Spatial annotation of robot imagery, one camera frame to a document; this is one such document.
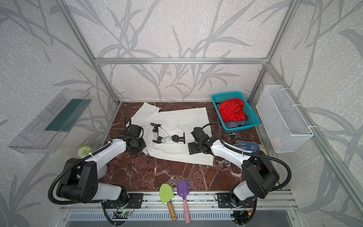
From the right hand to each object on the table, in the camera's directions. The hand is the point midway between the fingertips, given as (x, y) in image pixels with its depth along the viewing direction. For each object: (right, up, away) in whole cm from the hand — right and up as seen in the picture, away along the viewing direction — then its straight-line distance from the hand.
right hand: (195, 142), depth 89 cm
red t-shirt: (+27, +21, +12) cm, 36 cm away
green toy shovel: (-16, -25, -14) cm, 32 cm away
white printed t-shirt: (-20, +4, +10) cm, 22 cm away
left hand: (-33, 0, +2) cm, 33 cm away
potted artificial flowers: (-61, -1, -13) cm, 62 cm away
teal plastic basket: (+41, +14, +13) cm, 46 cm away
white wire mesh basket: (+39, +12, -28) cm, 50 cm away
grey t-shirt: (+26, +11, +7) cm, 30 cm away
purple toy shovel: (-7, -22, -13) cm, 27 cm away
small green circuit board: (-39, -33, -17) cm, 54 cm away
